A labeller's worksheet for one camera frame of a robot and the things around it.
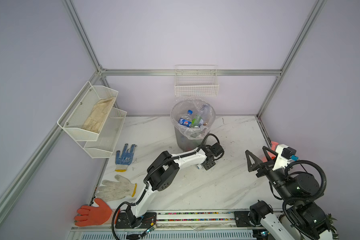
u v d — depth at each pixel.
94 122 0.76
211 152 0.69
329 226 0.57
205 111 0.90
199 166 0.88
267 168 0.49
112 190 0.83
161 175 0.52
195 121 0.85
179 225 0.73
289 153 0.45
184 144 0.97
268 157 0.59
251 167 0.53
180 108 0.92
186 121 0.88
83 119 0.77
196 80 0.96
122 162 0.95
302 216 0.42
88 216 0.74
